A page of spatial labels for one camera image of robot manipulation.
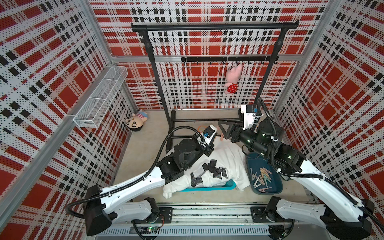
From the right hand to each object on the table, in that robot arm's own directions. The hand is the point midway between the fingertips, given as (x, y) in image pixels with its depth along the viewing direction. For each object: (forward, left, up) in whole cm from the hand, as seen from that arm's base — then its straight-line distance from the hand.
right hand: (225, 123), depth 60 cm
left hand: (+1, +3, -7) cm, 8 cm away
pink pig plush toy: (+44, -10, -8) cm, 45 cm away
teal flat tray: (-15, -5, -32) cm, 36 cm away
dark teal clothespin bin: (-10, -25, -40) cm, 48 cm away
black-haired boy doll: (+28, +56, -32) cm, 70 cm away
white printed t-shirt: (-6, -2, -27) cm, 28 cm away
